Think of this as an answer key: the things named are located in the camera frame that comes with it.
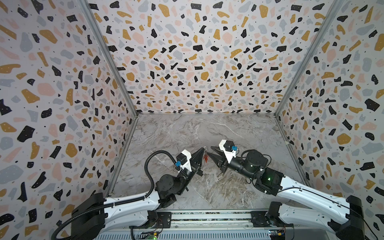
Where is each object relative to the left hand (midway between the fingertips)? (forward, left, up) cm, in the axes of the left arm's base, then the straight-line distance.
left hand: (203, 148), depth 61 cm
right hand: (0, -3, 0) cm, 3 cm away
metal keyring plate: (+1, -1, -3) cm, 4 cm away
